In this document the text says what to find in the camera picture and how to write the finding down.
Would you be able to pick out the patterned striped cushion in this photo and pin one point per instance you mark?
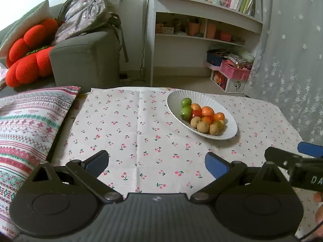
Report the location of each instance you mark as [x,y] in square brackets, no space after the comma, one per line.
[30,122]

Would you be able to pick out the grey backpack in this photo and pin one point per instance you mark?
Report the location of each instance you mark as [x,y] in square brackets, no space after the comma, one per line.
[81,16]

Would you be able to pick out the orange mandarin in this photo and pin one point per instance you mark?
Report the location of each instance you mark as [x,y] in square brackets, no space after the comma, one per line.
[207,111]
[196,106]

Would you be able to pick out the orange cherry tomato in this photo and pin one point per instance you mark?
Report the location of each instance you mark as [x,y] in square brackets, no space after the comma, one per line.
[219,117]

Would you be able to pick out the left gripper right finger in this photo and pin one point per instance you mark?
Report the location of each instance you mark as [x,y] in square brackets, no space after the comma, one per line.
[225,174]

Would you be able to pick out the brown round fruit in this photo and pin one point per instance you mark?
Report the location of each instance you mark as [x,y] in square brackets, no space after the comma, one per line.
[194,121]

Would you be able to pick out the white floral curtain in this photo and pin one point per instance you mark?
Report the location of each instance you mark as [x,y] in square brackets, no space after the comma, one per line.
[287,70]

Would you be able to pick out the white ribbed oval plate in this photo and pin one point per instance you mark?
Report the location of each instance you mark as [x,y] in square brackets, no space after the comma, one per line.
[230,127]

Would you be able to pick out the round green tomato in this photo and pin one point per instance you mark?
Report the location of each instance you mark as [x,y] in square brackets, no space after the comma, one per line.
[185,116]

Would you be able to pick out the dark green tomato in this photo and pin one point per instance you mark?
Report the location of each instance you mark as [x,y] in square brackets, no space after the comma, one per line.
[186,102]

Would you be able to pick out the cherry print tablecloth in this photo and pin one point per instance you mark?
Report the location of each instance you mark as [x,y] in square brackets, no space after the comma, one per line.
[151,152]

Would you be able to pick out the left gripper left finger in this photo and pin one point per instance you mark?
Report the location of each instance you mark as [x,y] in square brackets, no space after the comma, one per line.
[86,174]

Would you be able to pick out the orange oval tomato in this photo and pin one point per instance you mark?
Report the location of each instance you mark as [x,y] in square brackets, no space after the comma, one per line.
[207,120]

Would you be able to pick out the dark blue box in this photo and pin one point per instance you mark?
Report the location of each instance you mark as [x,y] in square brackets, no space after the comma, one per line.
[216,56]

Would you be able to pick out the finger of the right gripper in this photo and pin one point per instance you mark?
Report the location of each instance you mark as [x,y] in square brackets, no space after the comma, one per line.
[310,149]
[281,158]

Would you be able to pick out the small red tomato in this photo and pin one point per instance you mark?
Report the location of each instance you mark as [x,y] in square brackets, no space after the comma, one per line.
[211,118]

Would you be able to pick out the large red tomato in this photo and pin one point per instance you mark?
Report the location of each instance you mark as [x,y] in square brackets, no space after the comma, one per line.
[196,113]

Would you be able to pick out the light green oval tomato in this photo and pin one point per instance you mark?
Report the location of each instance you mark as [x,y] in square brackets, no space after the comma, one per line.
[187,109]

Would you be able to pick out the brown fruit lower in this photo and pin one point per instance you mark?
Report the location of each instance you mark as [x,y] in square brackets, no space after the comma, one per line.
[214,129]

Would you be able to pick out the white storage box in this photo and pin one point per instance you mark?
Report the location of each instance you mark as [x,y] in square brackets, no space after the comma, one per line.
[227,85]

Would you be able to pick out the right orange mandarin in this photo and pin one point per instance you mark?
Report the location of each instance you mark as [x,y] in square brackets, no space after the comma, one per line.
[207,111]

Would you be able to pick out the left orange mandarin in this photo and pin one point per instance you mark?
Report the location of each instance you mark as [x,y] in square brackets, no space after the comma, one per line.
[196,106]

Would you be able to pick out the yellow brown fruit bottom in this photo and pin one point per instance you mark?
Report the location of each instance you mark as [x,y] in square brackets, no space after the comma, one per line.
[203,127]

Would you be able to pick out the red flower plush pillow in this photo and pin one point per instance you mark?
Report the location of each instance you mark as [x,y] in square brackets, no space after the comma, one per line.
[28,58]

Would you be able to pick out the olive orange tomato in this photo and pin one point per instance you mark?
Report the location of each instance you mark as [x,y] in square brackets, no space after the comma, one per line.
[219,124]

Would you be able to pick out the person right hand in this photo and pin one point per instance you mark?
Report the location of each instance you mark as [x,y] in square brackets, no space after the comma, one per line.
[319,214]

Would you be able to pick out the pink plastic basket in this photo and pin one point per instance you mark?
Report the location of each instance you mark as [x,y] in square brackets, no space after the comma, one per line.
[233,72]

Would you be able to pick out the white bookshelf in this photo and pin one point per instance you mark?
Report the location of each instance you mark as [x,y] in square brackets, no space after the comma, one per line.
[179,33]

